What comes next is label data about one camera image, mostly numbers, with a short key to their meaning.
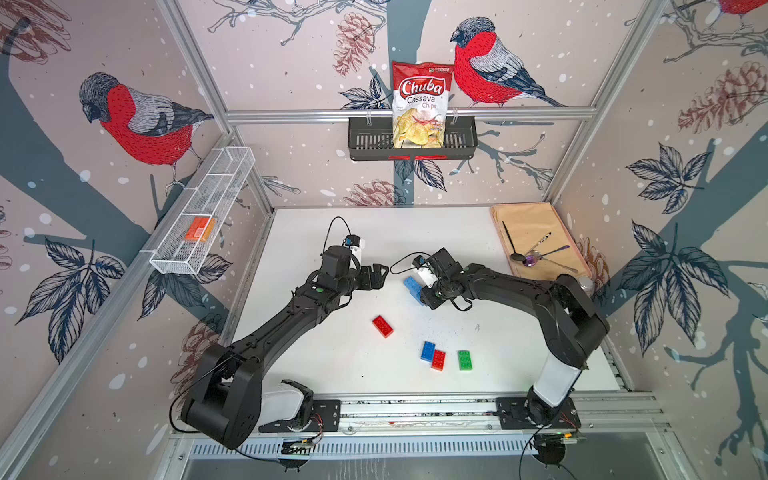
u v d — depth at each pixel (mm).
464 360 815
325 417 733
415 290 943
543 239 1100
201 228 709
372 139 948
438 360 814
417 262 843
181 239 715
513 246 1072
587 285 856
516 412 731
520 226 1146
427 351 835
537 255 1039
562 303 526
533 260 1037
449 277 718
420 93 854
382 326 879
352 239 748
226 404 403
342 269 669
